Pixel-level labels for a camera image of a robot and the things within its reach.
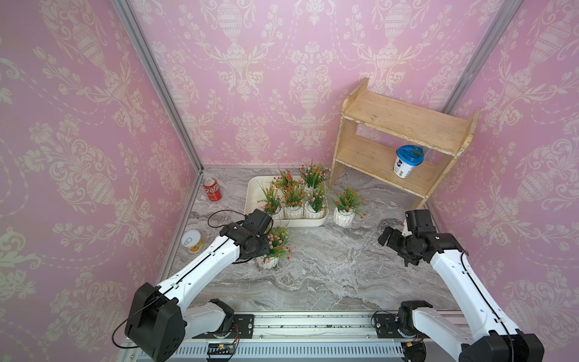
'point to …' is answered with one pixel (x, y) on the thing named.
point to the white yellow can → (191, 240)
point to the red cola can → (212, 189)
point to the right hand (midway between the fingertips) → (390, 243)
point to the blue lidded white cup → (407, 157)
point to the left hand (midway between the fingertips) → (263, 250)
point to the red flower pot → (290, 187)
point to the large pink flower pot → (279, 246)
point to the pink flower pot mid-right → (273, 204)
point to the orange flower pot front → (295, 200)
